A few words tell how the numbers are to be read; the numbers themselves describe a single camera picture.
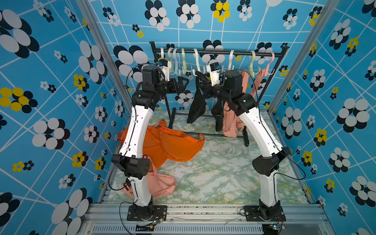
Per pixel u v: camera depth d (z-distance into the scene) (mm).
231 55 663
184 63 735
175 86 615
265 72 707
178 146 971
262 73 717
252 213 724
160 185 754
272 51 860
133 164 458
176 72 742
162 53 691
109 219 733
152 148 940
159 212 740
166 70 619
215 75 602
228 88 543
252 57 658
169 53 688
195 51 671
